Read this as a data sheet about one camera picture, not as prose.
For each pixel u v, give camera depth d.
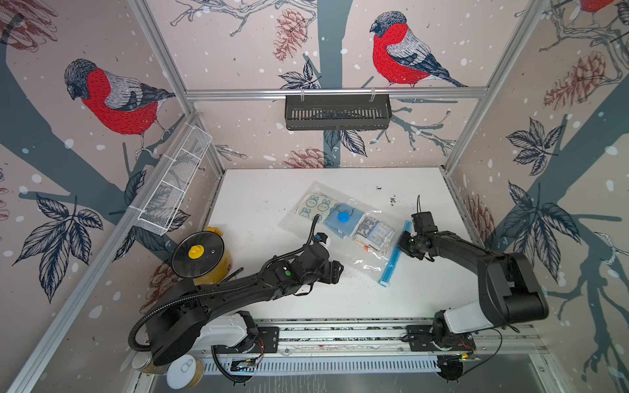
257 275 0.54
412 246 0.81
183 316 0.41
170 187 0.76
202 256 0.79
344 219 0.98
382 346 0.73
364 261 0.88
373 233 0.95
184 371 0.65
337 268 0.73
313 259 0.61
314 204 1.06
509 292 0.44
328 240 0.76
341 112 1.06
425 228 0.74
